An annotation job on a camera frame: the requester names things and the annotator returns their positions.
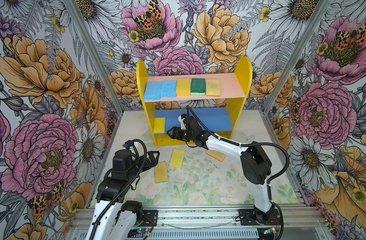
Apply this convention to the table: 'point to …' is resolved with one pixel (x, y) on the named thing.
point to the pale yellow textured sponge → (177, 158)
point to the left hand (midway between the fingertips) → (153, 161)
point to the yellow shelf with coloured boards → (216, 100)
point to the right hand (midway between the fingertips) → (170, 137)
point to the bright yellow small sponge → (159, 125)
